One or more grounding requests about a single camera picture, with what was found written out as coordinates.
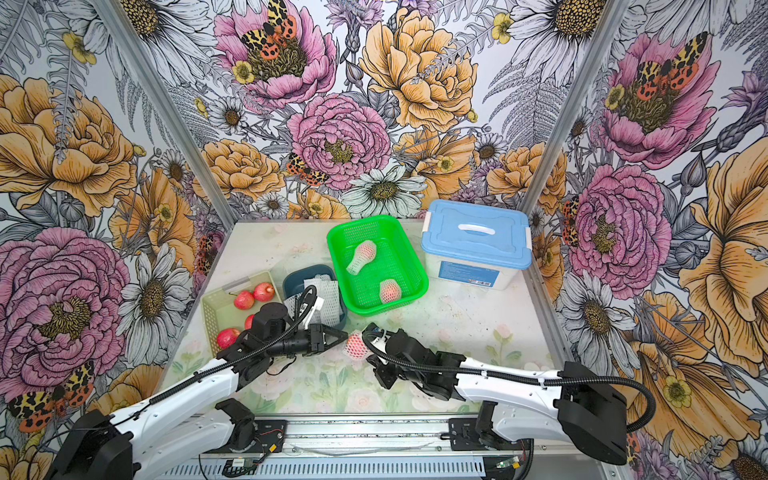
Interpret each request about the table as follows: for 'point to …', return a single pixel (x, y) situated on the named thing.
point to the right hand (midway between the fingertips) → (372, 365)
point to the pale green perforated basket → (230, 306)
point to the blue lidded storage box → (476, 244)
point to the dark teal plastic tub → (294, 281)
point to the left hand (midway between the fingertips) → (344, 345)
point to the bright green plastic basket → (376, 264)
